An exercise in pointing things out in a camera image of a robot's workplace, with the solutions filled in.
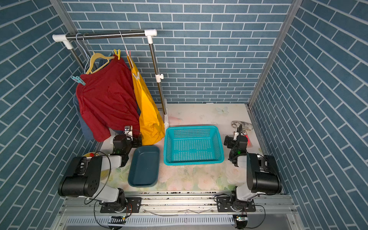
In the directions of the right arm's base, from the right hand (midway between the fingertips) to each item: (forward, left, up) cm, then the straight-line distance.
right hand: (236, 137), depth 95 cm
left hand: (-5, +66, +3) cm, 66 cm away
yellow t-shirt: (-8, +51, +23) cm, 57 cm away
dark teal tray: (-23, +57, -5) cm, 62 cm away
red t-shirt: (-3, +74, +30) cm, 80 cm away
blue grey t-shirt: (-19, +79, +25) cm, 85 cm away
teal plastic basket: (-6, +28, -5) cm, 30 cm away
